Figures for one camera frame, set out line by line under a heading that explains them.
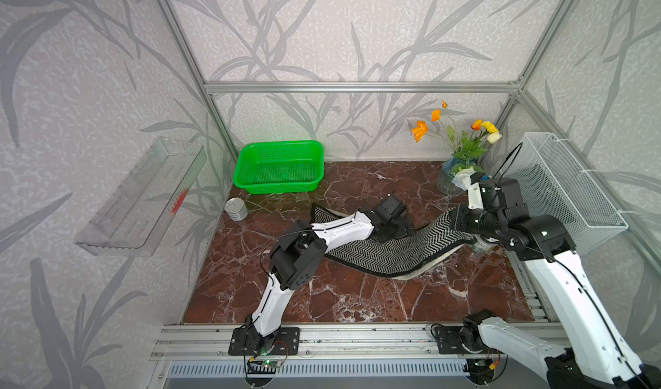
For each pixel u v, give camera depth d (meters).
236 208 0.99
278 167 1.19
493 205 0.49
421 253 0.73
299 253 0.54
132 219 0.66
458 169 0.83
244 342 0.65
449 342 0.73
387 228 0.74
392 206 0.72
